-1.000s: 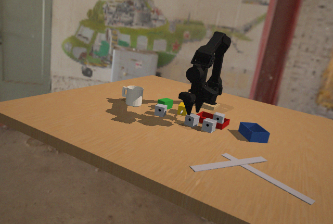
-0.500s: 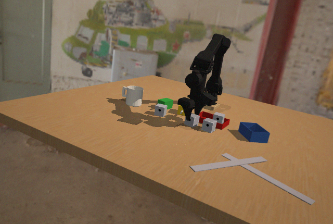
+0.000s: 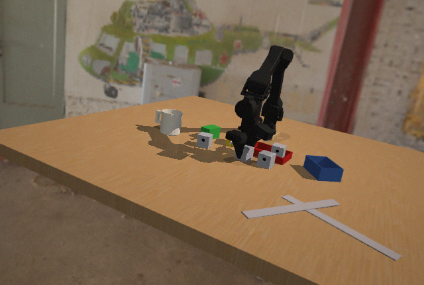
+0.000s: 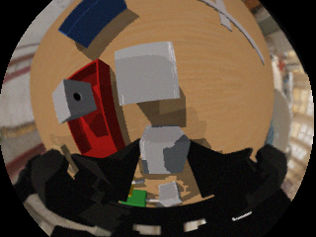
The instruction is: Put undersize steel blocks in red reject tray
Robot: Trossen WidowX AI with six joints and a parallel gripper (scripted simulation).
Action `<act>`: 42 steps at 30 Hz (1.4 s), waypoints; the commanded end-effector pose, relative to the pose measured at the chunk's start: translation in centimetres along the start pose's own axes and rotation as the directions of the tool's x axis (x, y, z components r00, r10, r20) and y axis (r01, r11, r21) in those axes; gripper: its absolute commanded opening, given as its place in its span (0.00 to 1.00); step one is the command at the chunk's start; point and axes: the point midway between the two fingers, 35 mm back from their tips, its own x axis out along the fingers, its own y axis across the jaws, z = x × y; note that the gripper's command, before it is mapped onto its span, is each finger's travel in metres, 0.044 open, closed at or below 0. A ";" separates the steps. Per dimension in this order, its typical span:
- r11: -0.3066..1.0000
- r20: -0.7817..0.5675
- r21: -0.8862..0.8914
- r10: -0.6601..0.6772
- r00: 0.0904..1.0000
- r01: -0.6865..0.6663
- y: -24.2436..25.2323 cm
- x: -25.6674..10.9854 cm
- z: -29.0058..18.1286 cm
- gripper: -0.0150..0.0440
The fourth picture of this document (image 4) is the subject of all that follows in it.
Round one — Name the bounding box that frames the blue open-top tray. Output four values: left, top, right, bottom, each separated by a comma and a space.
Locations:
58, 0, 127, 48

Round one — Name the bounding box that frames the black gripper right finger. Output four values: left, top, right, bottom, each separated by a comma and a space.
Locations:
187, 139, 254, 198

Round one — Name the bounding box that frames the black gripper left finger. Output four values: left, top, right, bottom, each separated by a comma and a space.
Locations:
71, 138, 141, 202

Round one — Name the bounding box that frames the red tray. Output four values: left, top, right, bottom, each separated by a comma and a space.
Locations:
67, 58, 125, 158

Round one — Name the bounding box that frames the grey flat bar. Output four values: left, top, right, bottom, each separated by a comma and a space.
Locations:
214, 0, 232, 31
200, 0, 265, 64

